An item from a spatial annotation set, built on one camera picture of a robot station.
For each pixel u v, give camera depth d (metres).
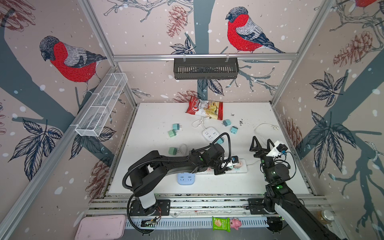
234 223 0.67
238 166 0.83
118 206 0.76
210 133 1.00
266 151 0.68
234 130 1.03
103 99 0.81
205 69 1.05
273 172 0.59
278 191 0.60
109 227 0.68
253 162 0.88
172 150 0.92
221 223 0.68
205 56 0.88
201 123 1.07
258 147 0.68
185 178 0.80
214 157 0.66
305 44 0.86
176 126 1.04
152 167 0.50
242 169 0.84
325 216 0.62
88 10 0.72
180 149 0.95
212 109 1.14
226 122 1.07
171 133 1.01
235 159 0.68
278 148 0.64
